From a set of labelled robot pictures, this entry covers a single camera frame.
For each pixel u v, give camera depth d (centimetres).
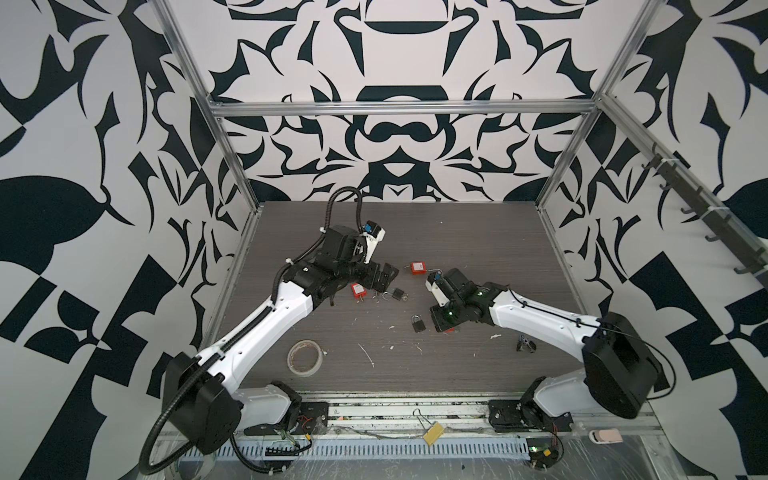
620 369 43
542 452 71
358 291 94
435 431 72
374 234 66
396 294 95
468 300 65
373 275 66
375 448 71
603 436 70
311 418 73
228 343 42
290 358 83
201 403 39
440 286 71
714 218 59
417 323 90
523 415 67
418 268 99
